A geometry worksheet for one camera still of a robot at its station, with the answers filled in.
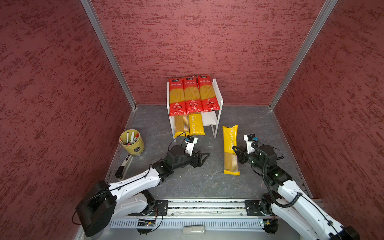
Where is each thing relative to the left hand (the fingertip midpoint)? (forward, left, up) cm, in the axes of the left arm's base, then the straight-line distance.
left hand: (205, 155), depth 76 cm
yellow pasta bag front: (+18, +13, +3) cm, 22 cm away
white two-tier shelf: (+25, -5, +1) cm, 26 cm away
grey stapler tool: (-3, +46, -11) cm, 48 cm away
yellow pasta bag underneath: (-1, -14, -2) cm, 14 cm away
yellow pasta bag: (+18, +5, +3) cm, 19 cm away
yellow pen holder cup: (+12, +44, -6) cm, 46 cm away
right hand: (+3, -14, +1) cm, 15 cm away
